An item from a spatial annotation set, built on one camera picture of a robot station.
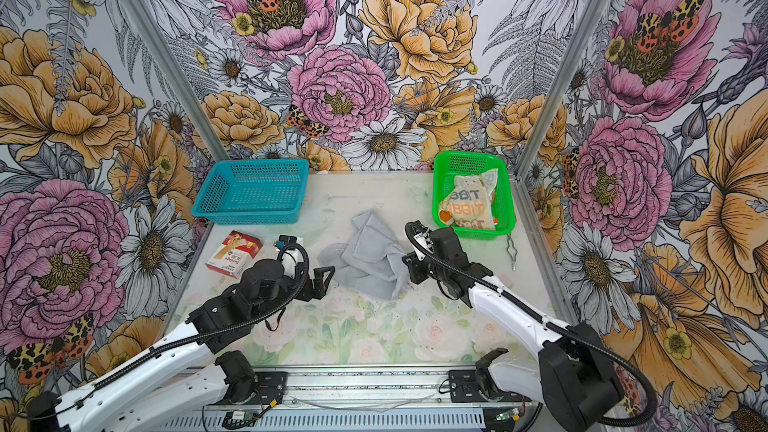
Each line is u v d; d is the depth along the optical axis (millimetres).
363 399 733
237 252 948
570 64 900
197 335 495
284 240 651
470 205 1058
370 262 926
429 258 558
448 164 1200
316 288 665
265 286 550
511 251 994
